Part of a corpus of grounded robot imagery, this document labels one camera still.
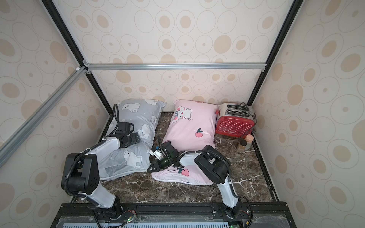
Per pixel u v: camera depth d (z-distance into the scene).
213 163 0.54
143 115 0.99
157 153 0.83
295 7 0.68
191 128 0.97
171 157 0.74
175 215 0.73
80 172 0.45
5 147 0.51
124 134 0.73
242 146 0.90
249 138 0.91
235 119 0.95
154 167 0.79
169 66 1.75
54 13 0.69
